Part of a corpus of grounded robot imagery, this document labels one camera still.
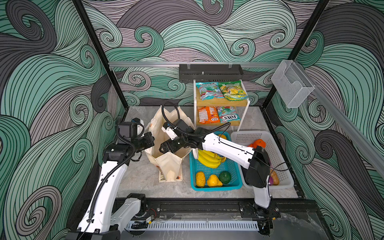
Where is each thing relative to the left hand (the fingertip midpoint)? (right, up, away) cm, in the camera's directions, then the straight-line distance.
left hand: (154, 136), depth 72 cm
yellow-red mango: (+38, -2, +18) cm, 42 cm away
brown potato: (+64, -22, +6) cm, 68 cm away
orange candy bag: (+30, +11, +20) cm, 37 cm away
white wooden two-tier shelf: (+45, +15, +5) cm, 48 cm away
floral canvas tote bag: (+8, -15, +2) cm, 17 cm away
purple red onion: (+60, -23, +4) cm, 64 cm away
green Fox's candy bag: (+42, +12, +18) cm, 47 cm away
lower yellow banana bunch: (+30, -16, +15) cm, 37 cm away
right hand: (+5, -5, +4) cm, 9 cm away
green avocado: (+37, -23, +7) cm, 44 cm away
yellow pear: (+30, -25, +5) cm, 39 cm away
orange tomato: (+62, -6, +20) cm, 65 cm away
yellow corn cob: (+24, -24, +7) cm, 34 cm away
